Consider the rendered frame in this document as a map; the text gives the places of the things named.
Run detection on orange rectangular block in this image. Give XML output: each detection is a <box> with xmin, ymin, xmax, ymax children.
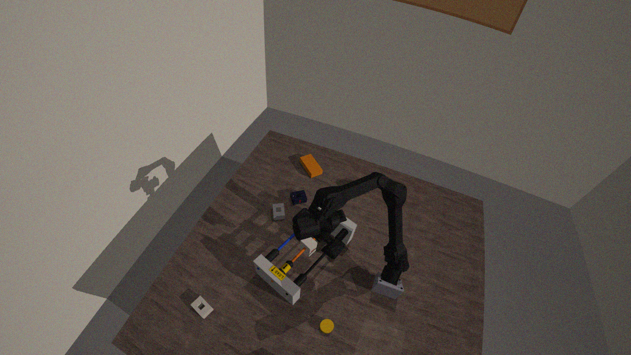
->
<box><xmin>300</xmin><ymin>154</ymin><xmax>323</xmax><ymax>178</ymax></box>

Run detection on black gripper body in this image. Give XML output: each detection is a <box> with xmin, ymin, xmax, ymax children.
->
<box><xmin>292</xmin><ymin>208</ymin><xmax>346</xmax><ymax>259</ymax></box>

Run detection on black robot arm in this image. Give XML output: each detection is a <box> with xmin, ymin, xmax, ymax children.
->
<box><xmin>293</xmin><ymin>172</ymin><xmax>409</xmax><ymax>285</ymax></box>

